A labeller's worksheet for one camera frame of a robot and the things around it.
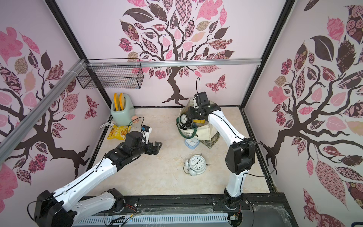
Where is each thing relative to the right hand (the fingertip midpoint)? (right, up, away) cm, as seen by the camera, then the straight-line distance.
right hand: (189, 112), depth 87 cm
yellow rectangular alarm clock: (+9, -6, +10) cm, 15 cm away
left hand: (-20, -20, -8) cm, 29 cm away
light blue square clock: (+2, -22, +8) cm, 23 cm away
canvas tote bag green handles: (+7, -12, -3) cm, 14 cm away
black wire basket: (-52, +25, +8) cm, 58 cm away
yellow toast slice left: (-50, +8, +8) cm, 52 cm away
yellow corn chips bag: (-51, -14, +13) cm, 54 cm away
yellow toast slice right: (-48, +9, +10) cm, 49 cm away
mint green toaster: (-46, -3, +12) cm, 48 cm away
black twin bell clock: (-3, -6, +6) cm, 9 cm away
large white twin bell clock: (+4, -33, -4) cm, 33 cm away
